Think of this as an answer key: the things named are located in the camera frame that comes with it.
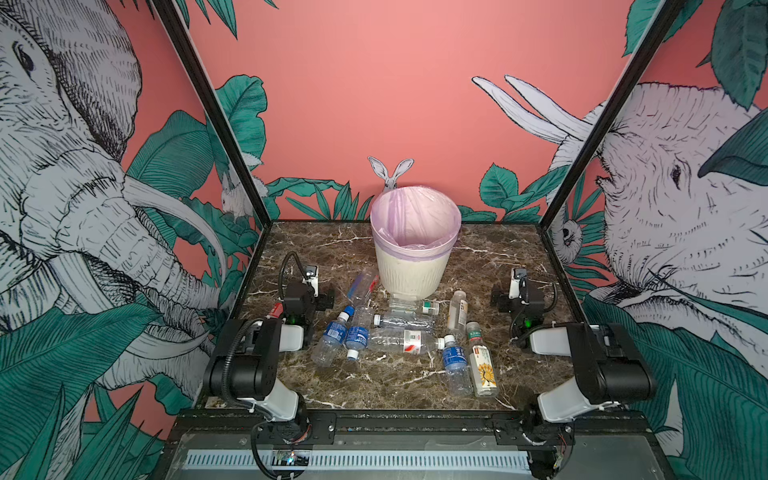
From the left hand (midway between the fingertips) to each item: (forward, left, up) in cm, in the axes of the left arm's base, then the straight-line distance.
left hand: (314, 277), depth 94 cm
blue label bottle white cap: (-19, -14, -2) cm, 24 cm away
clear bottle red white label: (-21, -28, -3) cm, 35 cm away
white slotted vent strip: (-48, -15, -8) cm, 51 cm away
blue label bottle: (-19, -5, -8) cm, 21 cm away
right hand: (-3, -62, 0) cm, 62 cm away
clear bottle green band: (-7, -28, -9) cm, 30 cm away
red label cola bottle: (-2, -18, -4) cm, 19 cm away
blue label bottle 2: (-31, -43, -9) cm, 53 cm away
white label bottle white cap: (-12, -45, -4) cm, 47 cm away
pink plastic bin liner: (+17, -33, +6) cm, 38 cm away
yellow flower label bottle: (-28, -49, -2) cm, 56 cm away
